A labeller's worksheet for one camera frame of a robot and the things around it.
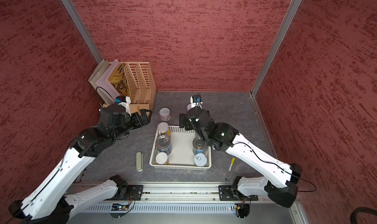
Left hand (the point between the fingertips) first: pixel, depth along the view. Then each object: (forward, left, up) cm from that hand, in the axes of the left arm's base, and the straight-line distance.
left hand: (144, 117), depth 67 cm
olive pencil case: (-12, +7, -28) cm, 31 cm away
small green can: (-11, -27, -25) cm, 39 cm away
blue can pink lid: (-4, -7, -22) cm, 23 cm away
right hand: (+1, -21, -1) cm, 21 cm away
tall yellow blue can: (+4, -6, -18) cm, 19 cm away
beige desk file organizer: (+47, +19, -26) cm, 57 cm away
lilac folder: (+29, +34, -5) cm, 45 cm away
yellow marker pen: (-13, -45, -31) cm, 57 cm away
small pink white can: (+21, -3, -27) cm, 35 cm away
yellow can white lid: (-10, -6, -25) cm, 28 cm away
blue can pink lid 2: (-6, -26, -19) cm, 33 cm away
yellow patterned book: (+38, +29, -11) cm, 48 cm away
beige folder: (+35, +38, -1) cm, 52 cm away
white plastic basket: (-8, -17, -31) cm, 36 cm away
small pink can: (+29, -20, -27) cm, 44 cm away
